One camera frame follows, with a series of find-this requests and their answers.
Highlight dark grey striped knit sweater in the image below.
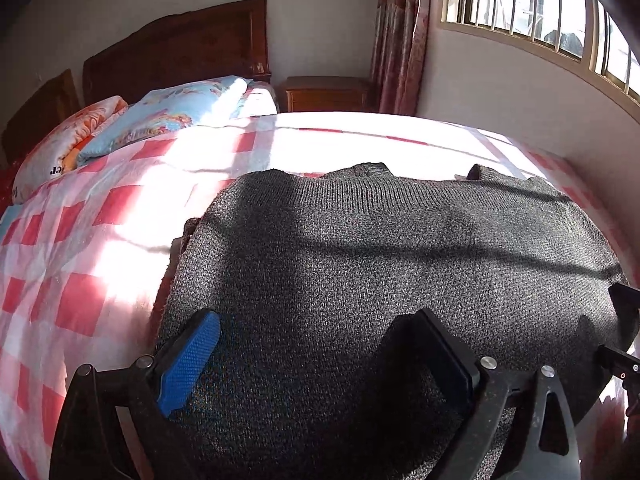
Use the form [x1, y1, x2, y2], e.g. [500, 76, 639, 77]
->
[158, 165, 625, 479]

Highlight pink white checkered bedsheet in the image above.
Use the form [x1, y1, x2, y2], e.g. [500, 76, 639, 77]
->
[1, 113, 639, 479]

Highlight pink orange floral pillow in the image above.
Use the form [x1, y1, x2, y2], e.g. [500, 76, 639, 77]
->
[12, 96, 128, 205]

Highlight dark wooden headboard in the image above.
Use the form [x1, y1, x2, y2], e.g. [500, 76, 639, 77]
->
[1, 70, 80, 165]
[82, 0, 271, 104]

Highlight light blue floral folded quilt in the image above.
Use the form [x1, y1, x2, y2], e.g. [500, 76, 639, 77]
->
[76, 76, 252, 167]

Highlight pink floral curtain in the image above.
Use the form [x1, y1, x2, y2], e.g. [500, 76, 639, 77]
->
[370, 0, 431, 115]

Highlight brown wooden nightstand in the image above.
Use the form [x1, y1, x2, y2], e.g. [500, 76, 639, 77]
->
[283, 76, 371, 113]

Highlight barred window with cream frame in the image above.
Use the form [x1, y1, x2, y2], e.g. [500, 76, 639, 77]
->
[436, 0, 639, 120]

